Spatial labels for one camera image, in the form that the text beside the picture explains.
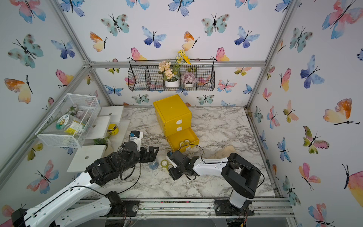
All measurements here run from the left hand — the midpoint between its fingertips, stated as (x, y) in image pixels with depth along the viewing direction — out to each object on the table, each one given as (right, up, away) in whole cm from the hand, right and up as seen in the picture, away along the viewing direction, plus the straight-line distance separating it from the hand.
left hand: (153, 148), depth 72 cm
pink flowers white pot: (+18, +39, +16) cm, 46 cm away
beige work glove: (+41, -7, +23) cm, 47 cm away
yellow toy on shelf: (-33, +8, +25) cm, 42 cm away
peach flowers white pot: (+6, +39, +19) cm, 44 cm away
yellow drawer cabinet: (+10, +15, +14) cm, 23 cm away
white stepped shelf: (-36, 0, +16) cm, 40 cm away
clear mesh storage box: (-41, +21, +10) cm, 47 cm away
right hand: (+9, -16, +14) cm, 23 cm away
